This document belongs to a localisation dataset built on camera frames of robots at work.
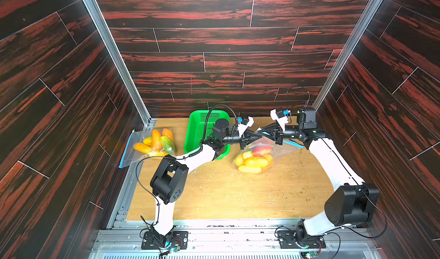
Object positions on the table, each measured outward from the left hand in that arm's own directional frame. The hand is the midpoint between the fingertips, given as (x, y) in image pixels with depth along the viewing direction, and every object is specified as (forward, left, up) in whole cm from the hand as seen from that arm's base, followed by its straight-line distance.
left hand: (260, 137), depth 76 cm
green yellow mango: (+8, +49, -18) cm, 52 cm away
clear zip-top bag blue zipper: (+13, +64, -23) cm, 70 cm away
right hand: (+3, 0, +1) cm, 4 cm away
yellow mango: (-4, 0, -15) cm, 15 cm away
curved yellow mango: (-6, +3, -20) cm, 21 cm away
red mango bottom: (+2, -3, -13) cm, 13 cm away
